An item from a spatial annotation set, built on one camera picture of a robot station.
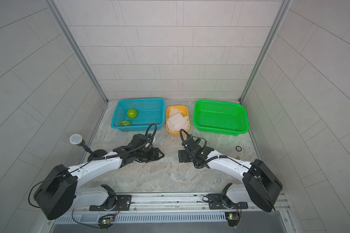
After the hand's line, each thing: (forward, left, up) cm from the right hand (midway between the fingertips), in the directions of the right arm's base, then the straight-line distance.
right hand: (184, 156), depth 85 cm
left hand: (-1, +11, +4) cm, 12 cm away
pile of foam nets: (+23, +4, +4) cm, 24 cm away
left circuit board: (-29, +37, +2) cm, 47 cm away
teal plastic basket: (+37, +24, +1) cm, 44 cm away
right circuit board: (-30, -21, -4) cm, 37 cm away
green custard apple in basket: (+32, +35, +5) cm, 48 cm away
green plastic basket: (+28, -29, -2) cm, 40 cm away
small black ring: (+5, -33, -3) cm, 34 cm away
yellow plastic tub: (+34, -2, +2) cm, 35 cm away
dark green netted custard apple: (+22, +37, +7) cm, 44 cm away
